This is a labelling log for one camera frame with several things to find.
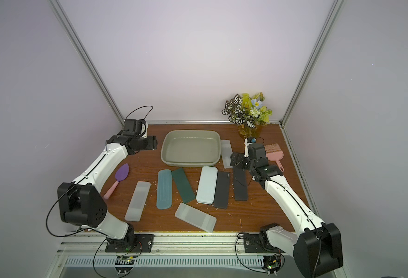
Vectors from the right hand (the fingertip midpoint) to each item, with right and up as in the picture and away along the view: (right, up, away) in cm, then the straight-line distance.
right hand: (240, 153), depth 81 cm
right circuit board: (+11, -45, -11) cm, 48 cm away
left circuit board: (-51, -45, -9) cm, 69 cm away
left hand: (-44, +6, +7) cm, 45 cm away
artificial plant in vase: (+6, +21, +10) cm, 24 cm away
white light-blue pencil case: (-16, -18, +8) cm, 25 cm away
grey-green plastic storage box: (-27, +1, +27) cm, 38 cm away
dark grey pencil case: (-9, -25, +4) cm, 27 cm away
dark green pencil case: (-28, -19, +8) cm, 35 cm away
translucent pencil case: (-4, -2, +22) cm, 22 cm away
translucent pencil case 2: (-51, -25, +4) cm, 57 cm away
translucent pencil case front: (-21, -30, -2) cm, 37 cm away
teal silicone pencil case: (-39, -20, +9) cm, 45 cm away
